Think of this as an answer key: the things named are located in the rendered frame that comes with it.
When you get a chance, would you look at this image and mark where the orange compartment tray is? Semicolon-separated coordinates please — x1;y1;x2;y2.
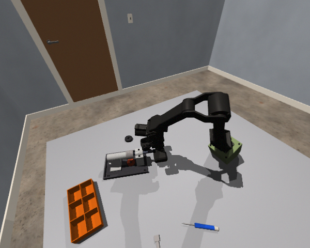
67;179;104;244

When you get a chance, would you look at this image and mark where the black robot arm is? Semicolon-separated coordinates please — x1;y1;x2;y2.
135;92;234;153

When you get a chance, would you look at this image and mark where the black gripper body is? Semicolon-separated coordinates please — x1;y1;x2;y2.
151;137;167;163

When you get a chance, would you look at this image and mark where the black ring spacer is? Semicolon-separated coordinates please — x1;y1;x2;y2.
125;135;132;142

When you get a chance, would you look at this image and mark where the blue screwdriver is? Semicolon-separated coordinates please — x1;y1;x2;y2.
195;223;219;231

